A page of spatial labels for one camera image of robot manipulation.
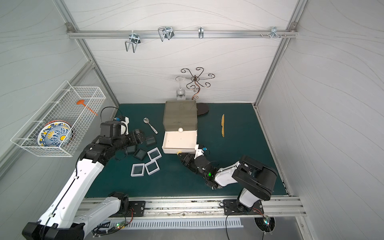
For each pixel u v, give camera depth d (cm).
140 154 92
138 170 86
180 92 96
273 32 77
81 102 78
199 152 80
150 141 99
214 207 75
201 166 64
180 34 78
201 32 75
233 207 74
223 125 108
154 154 91
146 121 109
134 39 78
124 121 67
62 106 70
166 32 76
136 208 74
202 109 118
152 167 87
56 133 62
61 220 37
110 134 53
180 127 84
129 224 70
